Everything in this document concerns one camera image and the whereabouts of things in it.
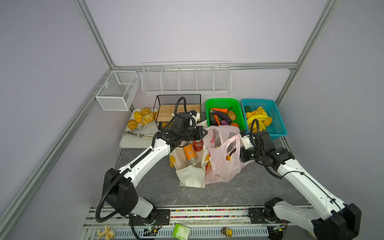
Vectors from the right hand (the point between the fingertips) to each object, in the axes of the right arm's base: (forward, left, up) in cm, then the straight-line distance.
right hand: (236, 152), depth 78 cm
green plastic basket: (+50, -6, -11) cm, 51 cm away
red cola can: (+9, +21, -9) cm, 25 cm away
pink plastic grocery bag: (-10, +9, +9) cm, 16 cm away
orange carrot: (+44, +1, -12) cm, 46 cm away
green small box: (-34, +28, -14) cm, 46 cm away
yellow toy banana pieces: (-35, +61, -12) cm, 71 cm away
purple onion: (+30, +2, -10) cm, 32 cm away
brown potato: (+39, -4, -11) cm, 41 cm away
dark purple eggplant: (+40, +3, -13) cm, 43 cm away
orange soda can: (+5, +26, -11) cm, 28 cm away
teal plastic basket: (+21, -31, -6) cm, 38 cm away
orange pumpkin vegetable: (+29, -6, -11) cm, 31 cm away
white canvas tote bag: (-10, +25, -6) cm, 27 cm away
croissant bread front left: (+31, +70, -13) cm, 78 cm away
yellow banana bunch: (+39, -26, -11) cm, 48 cm away
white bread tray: (+17, +69, -15) cm, 72 cm away
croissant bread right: (+38, +58, -11) cm, 70 cm away
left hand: (+6, +15, +9) cm, 18 cm away
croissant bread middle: (+39, +67, -13) cm, 79 cm away
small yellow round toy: (-33, +7, -14) cm, 37 cm away
